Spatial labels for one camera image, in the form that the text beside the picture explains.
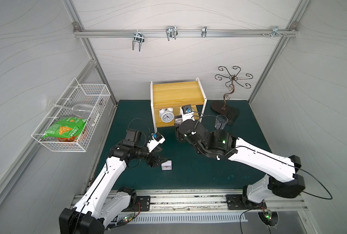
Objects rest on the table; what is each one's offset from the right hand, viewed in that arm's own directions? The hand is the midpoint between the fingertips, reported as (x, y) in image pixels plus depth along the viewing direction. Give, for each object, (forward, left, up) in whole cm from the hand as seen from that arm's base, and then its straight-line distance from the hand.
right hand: (181, 123), depth 63 cm
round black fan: (-29, -46, -38) cm, 66 cm away
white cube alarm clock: (-8, +8, -32) cm, 34 cm away
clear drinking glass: (+27, -28, -33) cm, 51 cm away
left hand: (-7, +9, -18) cm, 21 cm away
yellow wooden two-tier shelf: (+18, +9, -3) cm, 20 cm away
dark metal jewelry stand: (+29, -34, -26) cm, 52 cm away
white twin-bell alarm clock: (+15, +9, -13) cm, 22 cm away
